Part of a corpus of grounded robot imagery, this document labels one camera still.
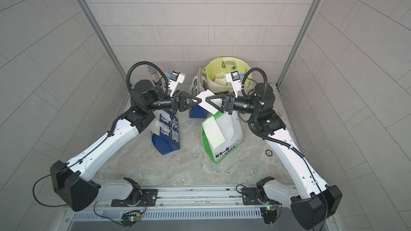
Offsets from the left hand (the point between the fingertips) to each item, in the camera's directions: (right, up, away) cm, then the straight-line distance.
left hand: (200, 104), depth 57 cm
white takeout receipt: (+5, -13, +13) cm, 19 cm away
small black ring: (+35, -26, +29) cm, 53 cm away
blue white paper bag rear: (-4, +9, +28) cm, 29 cm away
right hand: (+4, +1, -1) cm, 4 cm away
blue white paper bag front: (-19, -14, +19) cm, 30 cm away
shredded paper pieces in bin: (+9, +13, +36) cm, 39 cm away
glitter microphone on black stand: (-27, +16, +25) cm, 40 cm away
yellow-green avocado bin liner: (+9, +21, +39) cm, 46 cm away
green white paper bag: (+13, -12, +19) cm, 26 cm away
